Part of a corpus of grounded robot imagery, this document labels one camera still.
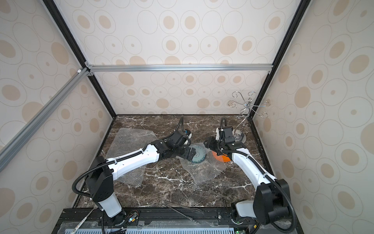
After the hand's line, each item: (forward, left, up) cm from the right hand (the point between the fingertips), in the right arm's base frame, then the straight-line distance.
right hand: (212, 143), depth 86 cm
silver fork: (-35, +61, -11) cm, 71 cm away
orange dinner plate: (-4, -8, -10) cm, 13 cm away
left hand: (-6, +11, +1) cm, 13 cm away
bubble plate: (-8, +4, -15) cm, 18 cm away
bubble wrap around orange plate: (+7, +62, -12) cm, 64 cm away
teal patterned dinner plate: (-1, +7, -13) cm, 15 cm away
